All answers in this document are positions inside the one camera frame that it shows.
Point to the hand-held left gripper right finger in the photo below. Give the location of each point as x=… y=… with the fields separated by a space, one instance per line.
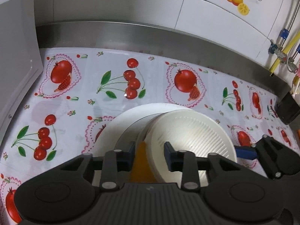
x=173 y=159

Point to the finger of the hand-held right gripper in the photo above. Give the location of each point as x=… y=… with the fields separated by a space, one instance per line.
x=245 y=152

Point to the cream ribbed bowl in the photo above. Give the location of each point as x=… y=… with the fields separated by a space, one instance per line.
x=187 y=133

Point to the plain white deep plate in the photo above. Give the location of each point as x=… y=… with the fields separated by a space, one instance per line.
x=121 y=126

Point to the fruit print tablecloth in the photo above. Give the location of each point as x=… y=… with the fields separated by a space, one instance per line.
x=154 y=86

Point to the black utensil holder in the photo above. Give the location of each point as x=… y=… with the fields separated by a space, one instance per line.
x=289 y=107

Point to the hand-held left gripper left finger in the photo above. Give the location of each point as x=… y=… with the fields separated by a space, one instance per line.
x=127 y=155

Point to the pale yellow spatula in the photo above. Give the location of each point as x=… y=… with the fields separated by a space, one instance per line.
x=295 y=84

